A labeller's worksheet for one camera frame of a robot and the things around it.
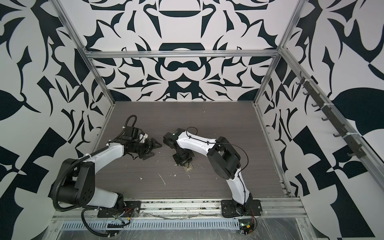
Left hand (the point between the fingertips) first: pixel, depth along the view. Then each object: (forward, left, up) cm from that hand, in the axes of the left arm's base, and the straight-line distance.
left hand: (159, 146), depth 87 cm
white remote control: (-11, -16, -6) cm, 20 cm away
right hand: (-9, -15, -4) cm, 18 cm away
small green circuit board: (-38, -43, -8) cm, 58 cm away
